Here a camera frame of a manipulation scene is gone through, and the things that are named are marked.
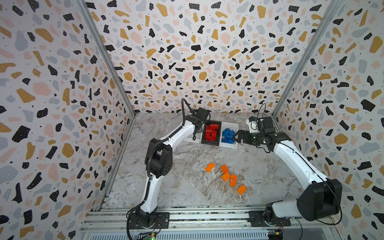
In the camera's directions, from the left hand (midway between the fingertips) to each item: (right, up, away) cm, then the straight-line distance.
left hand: (197, 125), depth 95 cm
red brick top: (+12, 0, +11) cm, 17 cm away
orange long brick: (+21, -32, -8) cm, 39 cm away
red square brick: (+7, -7, +8) cm, 13 cm away
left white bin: (+1, -7, +5) cm, 9 cm away
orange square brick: (+17, -30, -7) cm, 35 cm away
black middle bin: (+13, -12, +5) cm, 18 cm away
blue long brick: (+20, -10, +8) cm, 24 cm away
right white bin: (+25, 0, +13) cm, 28 cm away
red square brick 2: (+12, -4, +11) cm, 17 cm away
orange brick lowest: (+25, -36, -12) cm, 45 cm away
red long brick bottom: (+8, -1, +15) cm, 17 cm away
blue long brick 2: (+20, -4, +10) cm, 23 cm away
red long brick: (+8, -4, +12) cm, 15 cm away
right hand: (+24, -5, -13) cm, 28 cm away
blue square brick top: (+24, -5, +9) cm, 26 cm away
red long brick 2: (+11, -8, +10) cm, 17 cm away
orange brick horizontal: (+8, -26, -3) cm, 27 cm away
